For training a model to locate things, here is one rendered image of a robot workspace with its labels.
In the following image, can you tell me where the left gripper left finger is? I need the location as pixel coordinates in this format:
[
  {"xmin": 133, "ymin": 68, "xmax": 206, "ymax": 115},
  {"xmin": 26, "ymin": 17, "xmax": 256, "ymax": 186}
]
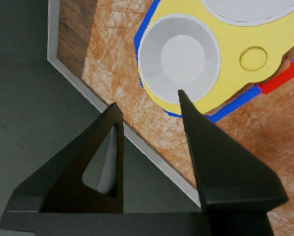
[{"xmin": 4, "ymin": 102, "xmax": 124, "ymax": 213}]

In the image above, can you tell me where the blue tape outline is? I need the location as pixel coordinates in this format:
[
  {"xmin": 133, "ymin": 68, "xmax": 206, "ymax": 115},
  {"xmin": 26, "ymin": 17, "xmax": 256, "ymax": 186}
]
[{"xmin": 134, "ymin": 0, "xmax": 294, "ymax": 123}]

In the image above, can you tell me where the grey steel bowl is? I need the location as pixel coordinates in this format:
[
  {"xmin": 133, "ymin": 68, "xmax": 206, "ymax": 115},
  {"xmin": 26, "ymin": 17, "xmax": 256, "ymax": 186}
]
[
  {"xmin": 138, "ymin": 13, "xmax": 221, "ymax": 105},
  {"xmin": 200, "ymin": 0, "xmax": 294, "ymax": 26}
]

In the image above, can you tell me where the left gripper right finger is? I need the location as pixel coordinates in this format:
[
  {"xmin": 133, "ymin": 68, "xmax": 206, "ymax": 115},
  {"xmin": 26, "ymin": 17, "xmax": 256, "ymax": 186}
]
[{"xmin": 178, "ymin": 89, "xmax": 289, "ymax": 218}]

